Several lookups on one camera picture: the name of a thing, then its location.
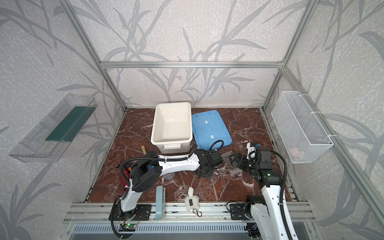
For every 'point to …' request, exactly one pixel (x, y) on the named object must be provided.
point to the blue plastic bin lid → (208, 127)
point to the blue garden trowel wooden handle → (144, 150)
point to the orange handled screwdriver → (130, 169)
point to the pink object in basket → (294, 151)
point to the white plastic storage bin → (172, 127)
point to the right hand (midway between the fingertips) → (236, 154)
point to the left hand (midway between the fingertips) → (208, 170)
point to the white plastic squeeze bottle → (191, 201)
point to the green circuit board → (127, 227)
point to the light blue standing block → (160, 203)
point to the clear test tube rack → (232, 168)
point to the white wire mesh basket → (303, 137)
